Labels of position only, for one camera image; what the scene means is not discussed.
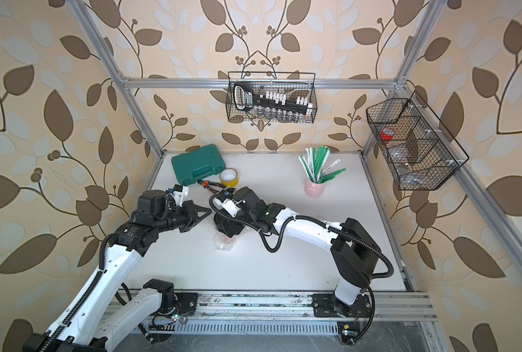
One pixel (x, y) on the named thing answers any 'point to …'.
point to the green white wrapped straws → (314, 164)
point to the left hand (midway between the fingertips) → (207, 208)
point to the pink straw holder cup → (314, 190)
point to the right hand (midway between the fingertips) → (225, 219)
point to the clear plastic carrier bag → (225, 243)
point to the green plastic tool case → (201, 163)
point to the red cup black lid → (230, 237)
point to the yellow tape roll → (229, 177)
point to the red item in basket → (386, 137)
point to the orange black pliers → (207, 183)
